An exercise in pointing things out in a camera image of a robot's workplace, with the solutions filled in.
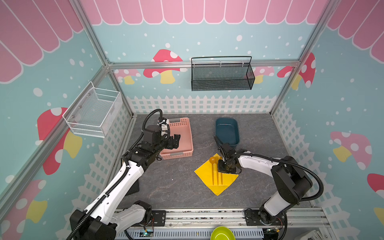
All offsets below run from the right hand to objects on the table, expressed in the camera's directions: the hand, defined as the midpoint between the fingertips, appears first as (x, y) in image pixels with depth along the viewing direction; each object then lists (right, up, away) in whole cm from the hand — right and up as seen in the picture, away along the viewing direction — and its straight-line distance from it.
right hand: (218, 169), depth 90 cm
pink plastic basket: (-25, +26, +20) cm, 41 cm away
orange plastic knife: (+1, -5, -3) cm, 6 cm away
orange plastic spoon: (-3, +5, +4) cm, 7 cm away
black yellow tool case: (-47, -8, -10) cm, 49 cm away
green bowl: (-1, -24, -20) cm, 32 cm away
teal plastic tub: (+9, +23, +17) cm, 30 cm away
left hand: (-26, +20, -13) cm, 36 cm away
